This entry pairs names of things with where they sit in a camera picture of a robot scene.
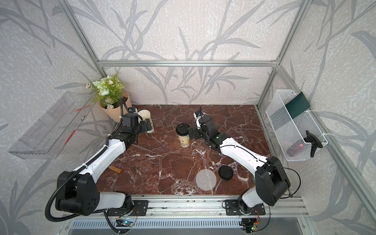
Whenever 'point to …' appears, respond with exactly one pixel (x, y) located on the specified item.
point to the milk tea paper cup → (184, 140)
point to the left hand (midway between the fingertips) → (142, 121)
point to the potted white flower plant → (109, 91)
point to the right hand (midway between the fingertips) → (195, 125)
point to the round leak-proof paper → (206, 179)
